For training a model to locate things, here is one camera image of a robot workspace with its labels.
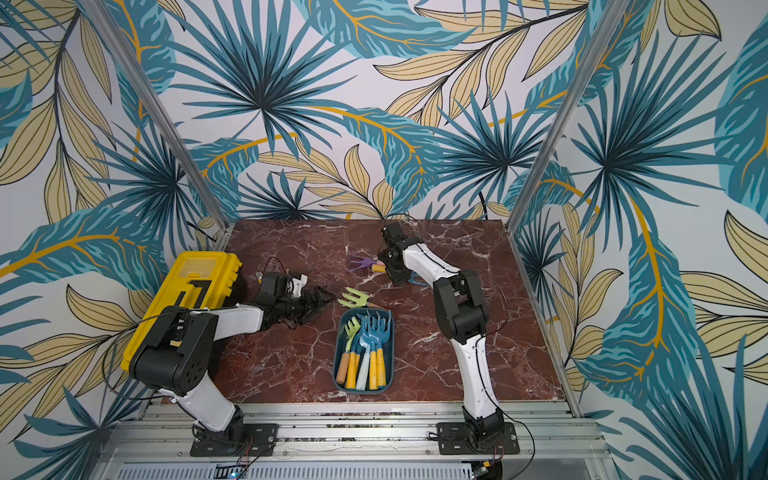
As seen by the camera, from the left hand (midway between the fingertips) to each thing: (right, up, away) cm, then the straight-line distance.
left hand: (328, 306), depth 92 cm
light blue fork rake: (+11, -17, -14) cm, 25 cm away
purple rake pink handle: (+10, +13, +16) cm, 23 cm away
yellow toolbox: (-35, +9, -10) cm, 37 cm away
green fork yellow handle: (+10, 0, +6) cm, 11 cm away
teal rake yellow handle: (+8, -13, -10) cm, 19 cm away
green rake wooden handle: (+7, -13, -11) cm, 18 cm away
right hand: (+18, +12, +11) cm, 24 cm away
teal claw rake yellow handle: (+14, -5, -6) cm, 16 cm away
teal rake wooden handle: (+25, +11, -21) cm, 34 cm away
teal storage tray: (+12, -11, -8) cm, 18 cm away
